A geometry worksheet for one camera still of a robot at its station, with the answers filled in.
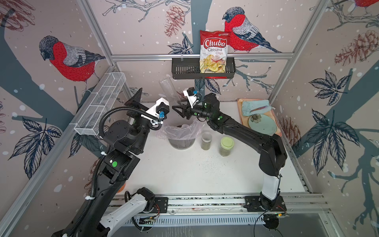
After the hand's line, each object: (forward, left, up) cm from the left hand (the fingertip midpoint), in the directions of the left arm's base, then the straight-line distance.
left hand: (149, 91), depth 52 cm
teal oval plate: (+24, -67, -53) cm, 89 cm away
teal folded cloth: (+41, -64, -53) cm, 92 cm away
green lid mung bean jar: (0, -35, -39) cm, 52 cm away
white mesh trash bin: (+4, -8, -47) cm, 48 cm away
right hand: (+11, -6, -19) cm, 22 cm away
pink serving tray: (+27, -54, -52) cm, 80 cm away
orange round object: (-20, +24, -53) cm, 61 cm away
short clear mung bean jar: (+4, -23, -42) cm, 48 cm away
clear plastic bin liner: (+3, -15, -30) cm, 34 cm away
